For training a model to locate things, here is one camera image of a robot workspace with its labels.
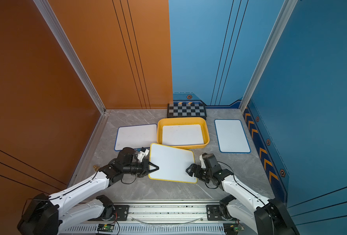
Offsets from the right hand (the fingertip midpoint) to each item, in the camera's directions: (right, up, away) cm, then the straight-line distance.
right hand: (191, 173), depth 84 cm
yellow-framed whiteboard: (-5, +21, +20) cm, 29 cm away
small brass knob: (-57, +2, +3) cm, 57 cm away
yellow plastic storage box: (-19, +30, +21) cm, 41 cm away
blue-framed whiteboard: (-38, +19, +21) cm, 48 cm away
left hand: (-18, +6, -7) cm, 20 cm away
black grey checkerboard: (-1, +39, +32) cm, 50 cm away
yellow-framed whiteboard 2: (-11, +3, +10) cm, 16 cm away
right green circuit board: (+19, -23, -13) cm, 32 cm away
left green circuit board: (-43, -23, -12) cm, 51 cm away
